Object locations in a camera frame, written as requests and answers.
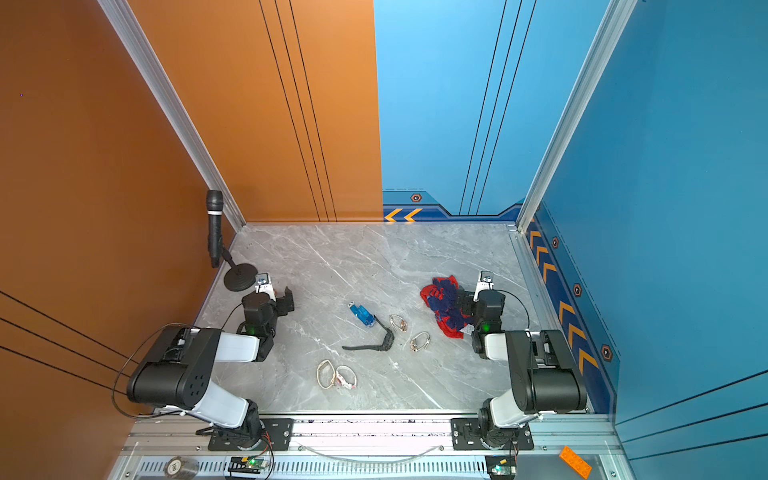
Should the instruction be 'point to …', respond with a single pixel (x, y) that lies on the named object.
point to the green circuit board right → (501, 466)
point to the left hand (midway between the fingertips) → (274, 286)
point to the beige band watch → (326, 374)
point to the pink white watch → (346, 377)
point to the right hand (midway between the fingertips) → (478, 288)
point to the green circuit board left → (248, 464)
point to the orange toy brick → (576, 462)
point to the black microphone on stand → (242, 276)
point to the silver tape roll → (181, 468)
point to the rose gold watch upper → (398, 322)
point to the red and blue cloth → (443, 298)
